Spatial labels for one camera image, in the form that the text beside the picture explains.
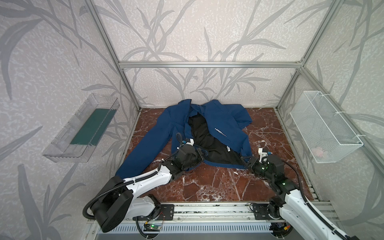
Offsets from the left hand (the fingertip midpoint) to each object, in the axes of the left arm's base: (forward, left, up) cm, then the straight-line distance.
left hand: (210, 149), depth 81 cm
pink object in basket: (-4, -52, +8) cm, 53 cm away
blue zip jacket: (+23, -6, -12) cm, 27 cm away
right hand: (-2, -17, -2) cm, 17 cm away
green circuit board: (-34, +28, -14) cm, 46 cm away
